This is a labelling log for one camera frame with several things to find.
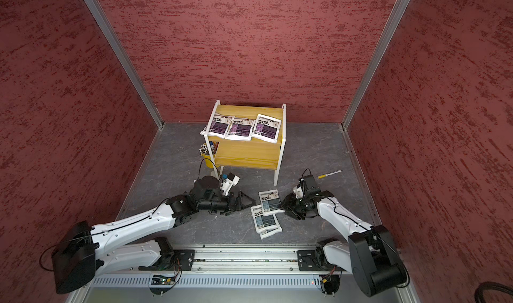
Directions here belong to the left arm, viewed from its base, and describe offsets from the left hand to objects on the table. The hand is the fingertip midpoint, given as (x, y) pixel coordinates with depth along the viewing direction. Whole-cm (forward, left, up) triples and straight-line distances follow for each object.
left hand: (249, 210), depth 72 cm
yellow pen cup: (+26, +21, +1) cm, 33 cm away
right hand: (+3, -13, -12) cm, 18 cm away
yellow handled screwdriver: (+21, -34, -12) cm, 42 cm away
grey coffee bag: (+8, -9, -13) cm, 18 cm away
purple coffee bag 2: (+23, +3, +19) cm, 30 cm away
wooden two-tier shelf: (+26, -2, -1) cm, 27 cm away
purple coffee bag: (+25, +11, +19) cm, 33 cm away
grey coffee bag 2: (-2, -6, -13) cm, 14 cm away
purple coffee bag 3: (+24, -6, +19) cm, 31 cm away
